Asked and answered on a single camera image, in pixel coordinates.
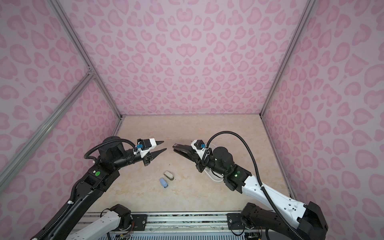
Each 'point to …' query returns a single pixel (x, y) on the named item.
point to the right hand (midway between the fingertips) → (190, 152)
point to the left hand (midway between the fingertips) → (162, 141)
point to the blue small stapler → (163, 182)
